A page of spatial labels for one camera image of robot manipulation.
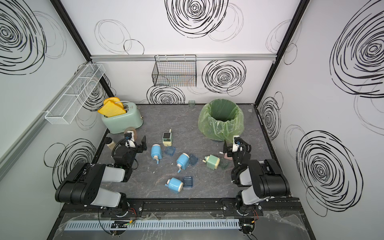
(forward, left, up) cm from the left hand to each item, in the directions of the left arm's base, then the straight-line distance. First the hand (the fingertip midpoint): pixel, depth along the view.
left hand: (136, 136), depth 89 cm
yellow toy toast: (+14, +15, +11) cm, 23 cm away
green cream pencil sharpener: (-13, -45, -3) cm, 47 cm away
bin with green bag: (+3, -49, +14) cm, 51 cm away
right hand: (-1, -59, 0) cm, 59 cm away
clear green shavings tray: (-11, -53, -10) cm, 55 cm away
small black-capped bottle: (-4, +16, -3) cm, 16 cm away
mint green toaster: (+10, +15, -1) cm, 18 cm away
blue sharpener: (-8, -13, -4) cm, 16 cm away
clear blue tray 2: (-9, -35, -10) cm, 37 cm away
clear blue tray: (-3, -19, -10) cm, 22 cm away
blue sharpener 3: (-26, -26, -3) cm, 37 cm away
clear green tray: (+39, -32, -9) cm, 51 cm away
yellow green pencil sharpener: (+4, -17, -7) cm, 19 cm away
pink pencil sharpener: (-8, -54, -7) cm, 55 cm away
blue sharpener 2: (-14, -29, -4) cm, 32 cm away
